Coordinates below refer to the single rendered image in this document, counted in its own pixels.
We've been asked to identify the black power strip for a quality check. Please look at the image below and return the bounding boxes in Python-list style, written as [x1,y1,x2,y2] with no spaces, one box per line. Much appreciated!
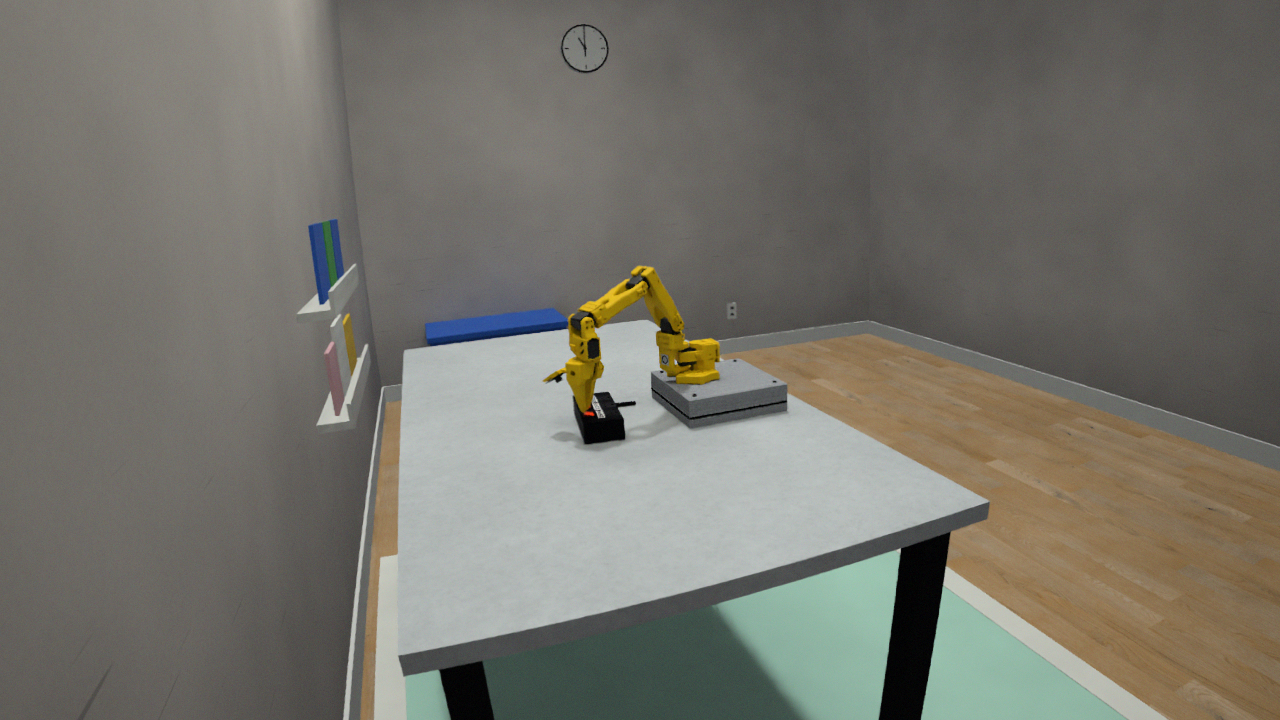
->
[573,392,636,445]

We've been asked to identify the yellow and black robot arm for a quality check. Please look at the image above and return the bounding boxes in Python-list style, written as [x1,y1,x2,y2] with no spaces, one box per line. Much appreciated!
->
[568,266,719,386]

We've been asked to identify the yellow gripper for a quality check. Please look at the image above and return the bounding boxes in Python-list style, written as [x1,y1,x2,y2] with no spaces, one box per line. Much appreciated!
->
[543,356,604,413]

